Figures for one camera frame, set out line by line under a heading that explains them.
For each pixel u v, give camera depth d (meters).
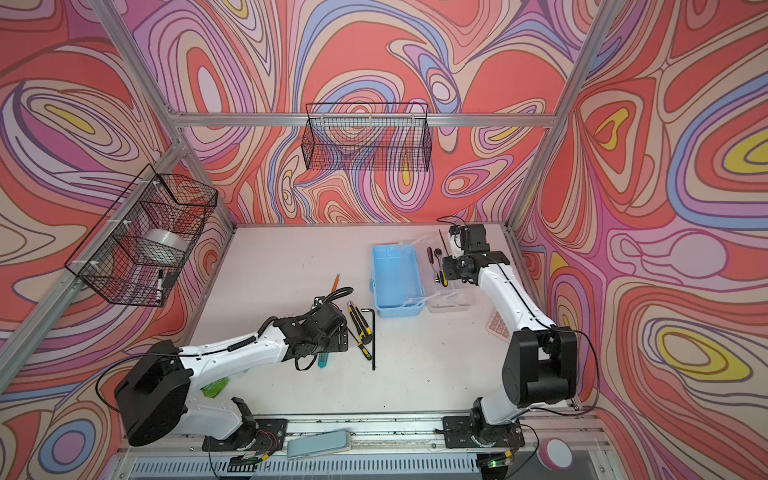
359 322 0.91
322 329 0.66
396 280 1.01
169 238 0.73
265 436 0.72
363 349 0.86
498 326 0.91
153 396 0.42
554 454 0.66
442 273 0.91
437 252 0.96
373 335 0.90
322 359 0.86
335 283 1.02
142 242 0.69
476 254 0.66
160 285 0.72
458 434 0.73
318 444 0.70
